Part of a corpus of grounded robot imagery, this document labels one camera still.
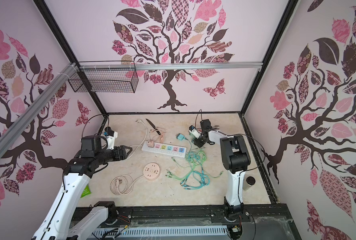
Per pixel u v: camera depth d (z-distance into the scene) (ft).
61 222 1.28
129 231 2.29
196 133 3.05
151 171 2.87
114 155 2.11
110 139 2.17
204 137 2.55
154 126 3.68
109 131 3.22
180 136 3.39
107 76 3.11
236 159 1.78
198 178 2.84
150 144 3.11
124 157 2.15
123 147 2.19
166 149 3.14
